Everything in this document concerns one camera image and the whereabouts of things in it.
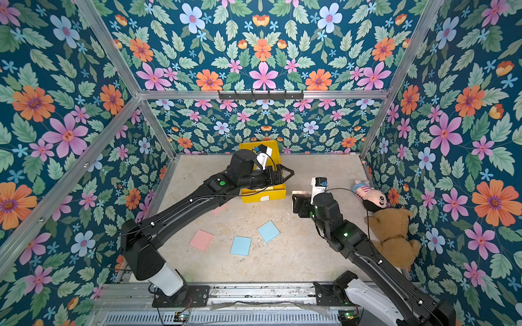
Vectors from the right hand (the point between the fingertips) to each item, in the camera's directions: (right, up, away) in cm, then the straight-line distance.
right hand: (301, 195), depth 75 cm
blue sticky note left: (-25, -23, +12) cm, 36 cm away
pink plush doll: (+33, 0, +21) cm, 39 cm away
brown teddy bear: (+36, -16, +6) cm, 39 cm away
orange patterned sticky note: (0, +1, -1) cm, 2 cm away
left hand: (-5, +8, -5) cm, 11 cm away
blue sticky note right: (-13, -18, +16) cm, 28 cm away
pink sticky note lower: (-42, -21, +13) cm, 49 cm away
